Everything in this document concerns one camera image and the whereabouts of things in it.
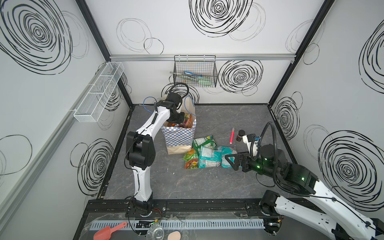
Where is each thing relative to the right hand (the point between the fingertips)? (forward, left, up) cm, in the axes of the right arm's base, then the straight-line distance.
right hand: (229, 156), depth 64 cm
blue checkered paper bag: (+15, +24, -8) cm, 30 cm away
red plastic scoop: (-26, +55, -23) cm, 65 cm away
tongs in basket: (+50, +20, +8) cm, 55 cm away
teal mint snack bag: (+14, -2, -21) cm, 25 cm away
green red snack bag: (+7, +17, -20) cm, 27 cm away
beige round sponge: (-27, +24, -24) cm, 43 cm away
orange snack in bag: (+28, +20, -11) cm, 36 cm away
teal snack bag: (+9, +7, -21) cm, 24 cm away
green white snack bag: (+20, +7, -21) cm, 30 cm away
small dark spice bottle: (+24, -13, -17) cm, 33 cm away
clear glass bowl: (-25, +33, -26) cm, 49 cm away
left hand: (+30, +24, -11) cm, 40 cm away
